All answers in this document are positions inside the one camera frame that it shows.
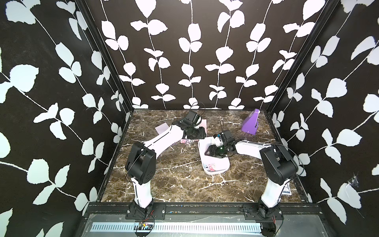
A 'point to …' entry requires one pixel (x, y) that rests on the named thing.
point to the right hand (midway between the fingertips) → (207, 152)
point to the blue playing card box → (286, 190)
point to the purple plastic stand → (250, 124)
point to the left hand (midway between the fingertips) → (205, 133)
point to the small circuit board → (145, 226)
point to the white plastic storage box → (211, 164)
